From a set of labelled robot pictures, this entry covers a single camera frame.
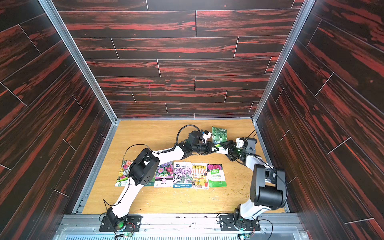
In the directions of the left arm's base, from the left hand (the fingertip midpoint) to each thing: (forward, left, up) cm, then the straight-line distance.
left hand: (220, 150), depth 89 cm
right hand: (+5, -4, -3) cm, 7 cm away
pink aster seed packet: (-12, +34, -12) cm, 38 cm away
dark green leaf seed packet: (+10, 0, +1) cm, 11 cm away
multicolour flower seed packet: (-15, +59, -11) cm, 62 cm away
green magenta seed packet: (-11, +2, -12) cm, 16 cm away
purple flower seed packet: (-12, +22, -11) cm, 28 cm away
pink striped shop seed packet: (-11, +12, -12) cm, 20 cm away
